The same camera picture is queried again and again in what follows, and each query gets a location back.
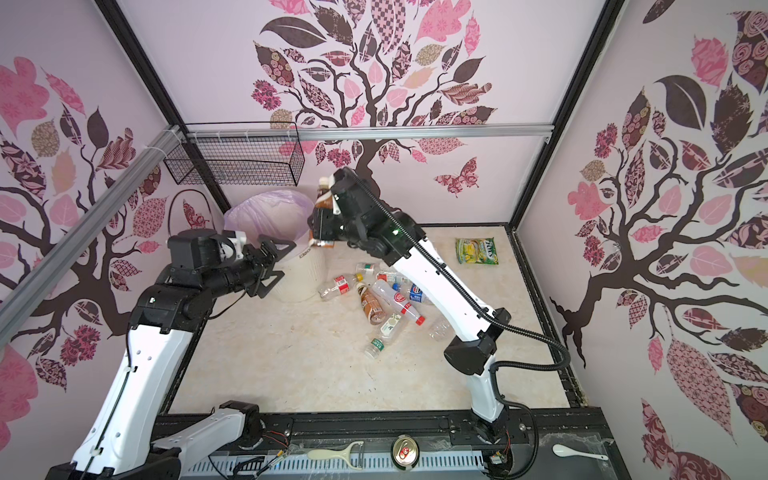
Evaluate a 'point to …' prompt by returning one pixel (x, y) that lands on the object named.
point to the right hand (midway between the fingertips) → (318, 216)
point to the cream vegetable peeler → (344, 453)
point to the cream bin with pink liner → (283, 216)
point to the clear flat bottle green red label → (366, 268)
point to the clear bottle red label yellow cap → (339, 286)
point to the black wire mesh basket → (238, 153)
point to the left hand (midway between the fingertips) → (292, 263)
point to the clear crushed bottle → (440, 330)
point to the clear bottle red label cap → (395, 297)
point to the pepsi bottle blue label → (414, 292)
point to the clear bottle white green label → (387, 328)
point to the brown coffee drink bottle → (375, 313)
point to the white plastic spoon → (561, 450)
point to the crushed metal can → (405, 451)
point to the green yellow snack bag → (476, 251)
